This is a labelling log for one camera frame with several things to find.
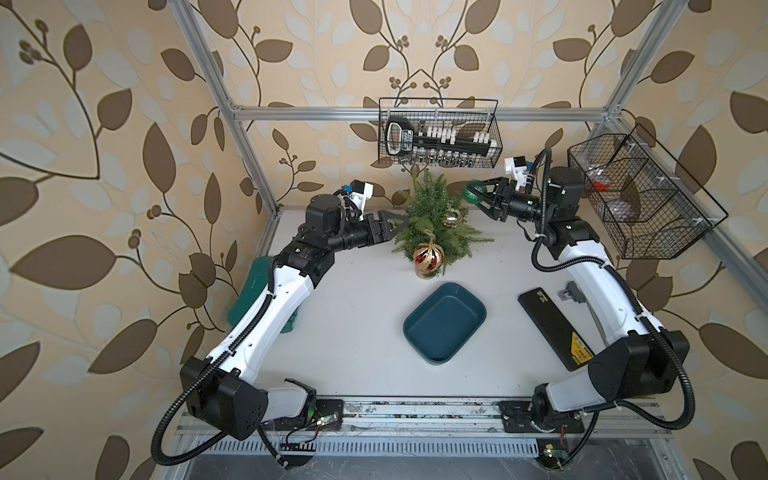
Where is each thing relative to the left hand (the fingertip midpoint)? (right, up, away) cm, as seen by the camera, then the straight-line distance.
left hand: (396, 219), depth 67 cm
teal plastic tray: (+13, -31, +22) cm, 40 cm away
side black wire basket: (+63, +3, +7) cm, 64 cm away
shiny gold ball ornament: (+14, +1, +9) cm, 17 cm away
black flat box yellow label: (+48, -33, +20) cm, 61 cm away
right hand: (+17, +7, +2) cm, 18 cm away
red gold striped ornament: (+8, -9, +2) cm, 12 cm away
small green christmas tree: (+10, +1, +7) cm, 13 cm away
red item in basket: (+56, +11, +14) cm, 59 cm away
